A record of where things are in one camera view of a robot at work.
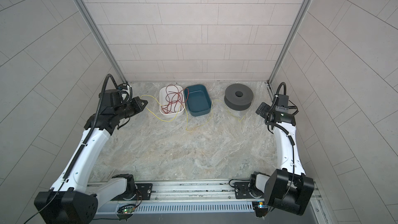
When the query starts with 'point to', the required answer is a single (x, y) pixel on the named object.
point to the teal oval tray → (198, 99)
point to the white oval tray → (162, 99)
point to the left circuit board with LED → (126, 209)
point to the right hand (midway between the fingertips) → (265, 109)
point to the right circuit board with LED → (259, 204)
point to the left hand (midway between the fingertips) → (151, 99)
